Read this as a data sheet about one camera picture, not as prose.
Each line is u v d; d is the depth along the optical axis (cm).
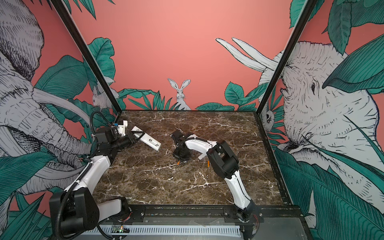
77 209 40
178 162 93
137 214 74
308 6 69
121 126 75
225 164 54
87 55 86
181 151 82
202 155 95
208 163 92
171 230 70
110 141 65
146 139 80
